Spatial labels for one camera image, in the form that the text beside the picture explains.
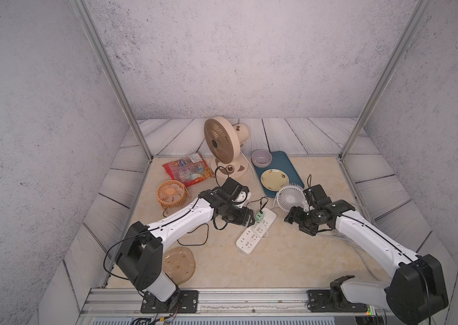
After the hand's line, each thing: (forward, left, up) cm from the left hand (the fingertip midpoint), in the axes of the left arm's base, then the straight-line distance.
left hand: (252, 222), depth 80 cm
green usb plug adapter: (+6, -4, -7) cm, 9 cm away
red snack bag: (+34, +30, -7) cm, 46 cm away
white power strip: (-1, -1, -10) cm, 10 cm away
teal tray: (+44, -21, -12) cm, 50 cm away
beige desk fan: (+34, +10, +12) cm, 38 cm away
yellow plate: (+31, -15, -12) cm, 36 cm away
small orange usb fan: (+17, +35, -5) cm, 40 cm away
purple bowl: (+43, -9, -8) cm, 45 cm away
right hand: (0, -16, -2) cm, 16 cm away
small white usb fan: (+14, -19, -3) cm, 24 cm away
